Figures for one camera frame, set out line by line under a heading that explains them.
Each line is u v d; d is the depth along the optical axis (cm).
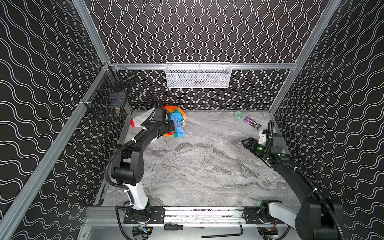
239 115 117
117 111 81
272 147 64
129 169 49
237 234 73
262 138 76
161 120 73
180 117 108
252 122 112
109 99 99
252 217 73
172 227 69
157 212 76
